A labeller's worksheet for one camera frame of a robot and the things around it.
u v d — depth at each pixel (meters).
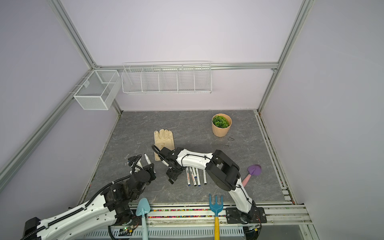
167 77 0.97
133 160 0.66
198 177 0.86
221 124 0.97
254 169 0.87
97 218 0.58
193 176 0.87
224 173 0.50
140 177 0.57
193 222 0.74
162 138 1.05
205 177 0.86
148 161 0.77
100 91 1.04
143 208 0.75
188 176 0.86
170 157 0.66
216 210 0.75
